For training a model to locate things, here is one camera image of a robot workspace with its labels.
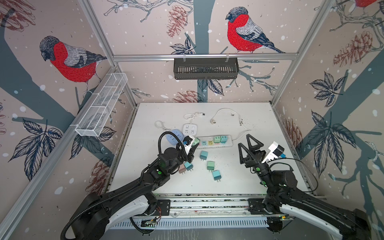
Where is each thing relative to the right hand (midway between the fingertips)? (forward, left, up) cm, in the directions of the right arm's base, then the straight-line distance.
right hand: (241, 142), depth 59 cm
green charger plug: (+18, +7, -28) cm, 34 cm away
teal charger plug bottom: (-2, +8, -33) cm, 34 cm away
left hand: (+6, +20, -12) cm, 24 cm away
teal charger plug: (+9, +16, -32) cm, 37 cm away
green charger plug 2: (+7, +19, -11) cm, 23 cm away
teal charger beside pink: (+2, +24, -31) cm, 40 cm away
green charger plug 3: (+4, +12, -34) cm, 36 cm away
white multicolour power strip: (+18, +14, -31) cm, 38 cm away
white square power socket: (+29, +26, -31) cm, 50 cm away
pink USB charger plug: (0, +28, -31) cm, 42 cm away
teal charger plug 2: (+19, +3, -28) cm, 34 cm away
